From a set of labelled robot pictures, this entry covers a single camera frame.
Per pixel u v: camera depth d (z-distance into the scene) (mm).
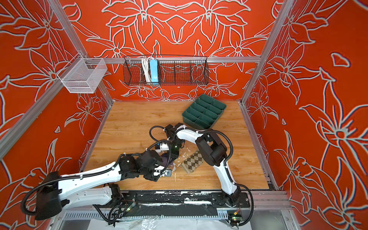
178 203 729
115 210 698
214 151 540
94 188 493
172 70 976
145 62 875
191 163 853
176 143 773
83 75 922
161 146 788
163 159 809
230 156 499
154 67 896
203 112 1041
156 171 645
